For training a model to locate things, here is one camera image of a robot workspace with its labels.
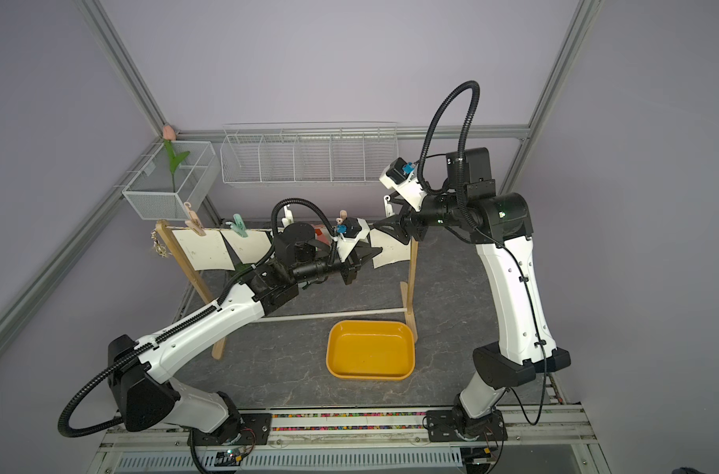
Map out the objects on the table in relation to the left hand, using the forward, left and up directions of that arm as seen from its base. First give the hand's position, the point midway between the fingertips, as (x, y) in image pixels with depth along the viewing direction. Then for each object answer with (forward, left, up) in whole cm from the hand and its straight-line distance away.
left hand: (381, 250), depth 65 cm
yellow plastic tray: (-9, +3, -36) cm, 38 cm away
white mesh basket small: (+25, +58, -1) cm, 63 cm away
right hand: (+4, -2, +9) cm, 10 cm away
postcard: (+2, +38, 0) cm, 38 cm away
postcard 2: (+1, -3, -1) cm, 3 cm away
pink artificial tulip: (+42, +60, -2) cm, 74 cm away
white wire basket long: (+49, +20, -6) cm, 53 cm away
